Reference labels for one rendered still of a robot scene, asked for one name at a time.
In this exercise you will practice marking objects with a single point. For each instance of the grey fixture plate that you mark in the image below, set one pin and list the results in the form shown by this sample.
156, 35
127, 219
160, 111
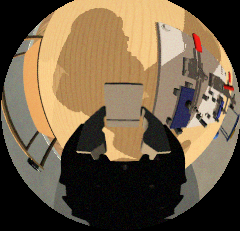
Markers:
172, 47

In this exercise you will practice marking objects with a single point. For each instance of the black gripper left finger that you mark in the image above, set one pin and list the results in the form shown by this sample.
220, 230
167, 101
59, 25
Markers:
86, 143

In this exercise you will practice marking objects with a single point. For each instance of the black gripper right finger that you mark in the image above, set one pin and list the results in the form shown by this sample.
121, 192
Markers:
160, 143

